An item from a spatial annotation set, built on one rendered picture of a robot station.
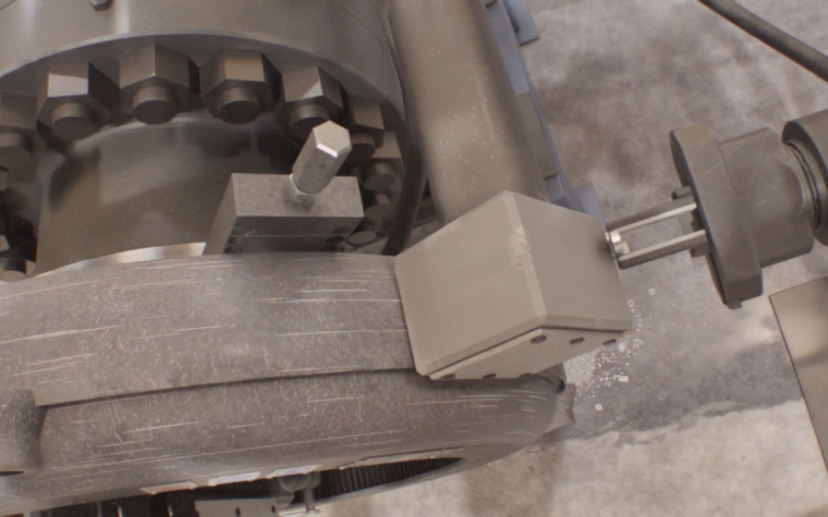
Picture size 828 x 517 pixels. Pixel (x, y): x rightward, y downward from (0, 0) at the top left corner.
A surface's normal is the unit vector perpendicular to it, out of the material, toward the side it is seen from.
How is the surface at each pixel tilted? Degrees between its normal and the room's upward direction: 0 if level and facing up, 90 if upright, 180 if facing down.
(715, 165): 16
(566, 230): 67
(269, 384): 48
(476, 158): 9
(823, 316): 0
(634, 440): 0
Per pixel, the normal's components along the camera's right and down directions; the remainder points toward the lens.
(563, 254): 0.67, -0.40
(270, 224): 0.20, 0.91
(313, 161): -0.27, 0.79
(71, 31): -0.05, -0.36
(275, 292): 0.40, -0.40
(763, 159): -0.27, -0.04
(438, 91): -0.54, -0.20
